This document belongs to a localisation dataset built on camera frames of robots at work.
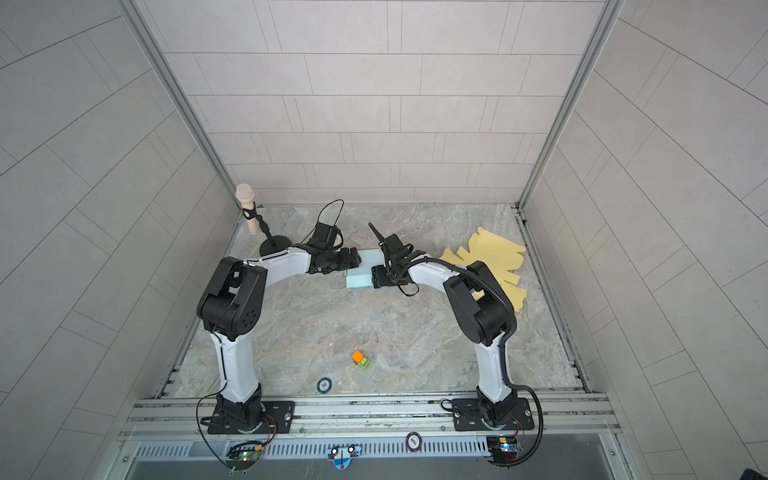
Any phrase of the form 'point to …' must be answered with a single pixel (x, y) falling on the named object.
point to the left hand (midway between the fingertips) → (360, 256)
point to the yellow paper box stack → (499, 257)
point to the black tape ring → (324, 385)
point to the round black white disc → (413, 441)
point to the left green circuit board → (243, 455)
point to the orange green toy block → (363, 362)
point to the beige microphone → (245, 194)
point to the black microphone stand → (271, 244)
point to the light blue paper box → (361, 276)
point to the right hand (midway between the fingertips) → (380, 279)
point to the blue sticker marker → (342, 456)
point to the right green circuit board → (503, 449)
